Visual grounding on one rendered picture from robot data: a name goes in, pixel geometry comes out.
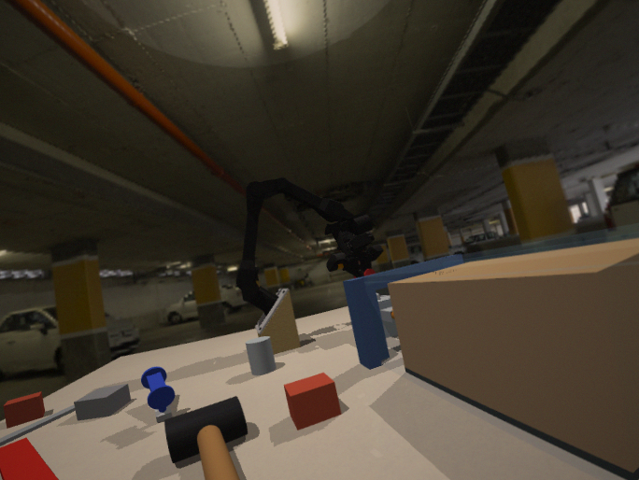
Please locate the grey cylinder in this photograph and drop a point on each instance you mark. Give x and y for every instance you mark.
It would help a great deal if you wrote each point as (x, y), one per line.
(261, 355)

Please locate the black mallet with brown handle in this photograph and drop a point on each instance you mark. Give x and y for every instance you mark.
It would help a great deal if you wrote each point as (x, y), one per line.
(206, 431)

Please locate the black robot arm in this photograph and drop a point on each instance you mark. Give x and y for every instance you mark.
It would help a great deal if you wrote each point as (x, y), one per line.
(329, 209)

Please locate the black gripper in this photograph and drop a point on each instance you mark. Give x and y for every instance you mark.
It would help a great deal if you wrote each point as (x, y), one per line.
(351, 261)

